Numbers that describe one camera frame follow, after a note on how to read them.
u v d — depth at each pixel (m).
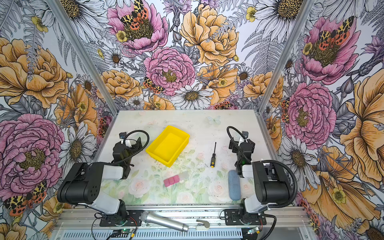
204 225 0.70
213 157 0.95
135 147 0.82
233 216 0.74
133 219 0.73
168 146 1.00
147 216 0.71
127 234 0.73
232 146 0.88
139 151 0.71
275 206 0.49
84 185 0.46
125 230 0.71
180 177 0.87
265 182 0.47
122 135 0.79
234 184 0.83
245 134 0.79
